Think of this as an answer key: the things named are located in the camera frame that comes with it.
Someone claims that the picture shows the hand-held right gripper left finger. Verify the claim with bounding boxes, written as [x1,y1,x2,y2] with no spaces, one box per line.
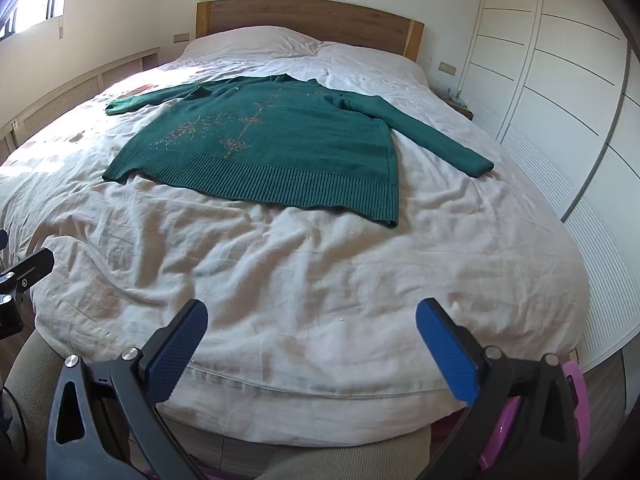
[45,299,209,480]

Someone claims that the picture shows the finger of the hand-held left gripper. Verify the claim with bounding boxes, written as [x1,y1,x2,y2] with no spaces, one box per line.
[0,247,55,341]

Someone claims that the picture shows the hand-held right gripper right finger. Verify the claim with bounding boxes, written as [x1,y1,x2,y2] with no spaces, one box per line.
[415,298,594,480]

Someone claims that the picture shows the green knitted sweater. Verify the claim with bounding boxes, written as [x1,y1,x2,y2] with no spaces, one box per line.
[102,74,496,228]

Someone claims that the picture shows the person's beige trousers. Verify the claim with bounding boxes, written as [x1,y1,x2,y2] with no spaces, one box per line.
[4,329,432,480]

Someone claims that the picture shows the bed with white sheet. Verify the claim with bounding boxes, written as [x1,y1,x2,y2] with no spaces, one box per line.
[0,25,592,448]

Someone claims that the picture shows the pink plastic object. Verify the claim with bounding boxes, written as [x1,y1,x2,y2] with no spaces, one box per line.
[430,359,597,480]

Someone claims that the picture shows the slatted wooden radiator cover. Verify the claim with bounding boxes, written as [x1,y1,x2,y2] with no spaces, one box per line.
[0,47,161,163]

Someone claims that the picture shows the wooden nightstand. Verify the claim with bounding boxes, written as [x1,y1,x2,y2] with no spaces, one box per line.
[434,87,475,122]

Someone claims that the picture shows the white wardrobe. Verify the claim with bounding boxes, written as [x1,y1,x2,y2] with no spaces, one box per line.
[457,0,640,372]

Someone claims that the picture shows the white pillow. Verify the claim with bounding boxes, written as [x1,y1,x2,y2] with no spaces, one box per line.
[181,25,322,59]
[317,40,430,87]

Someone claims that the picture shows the wooden headboard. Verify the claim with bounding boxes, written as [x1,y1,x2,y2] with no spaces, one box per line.
[195,0,426,63]

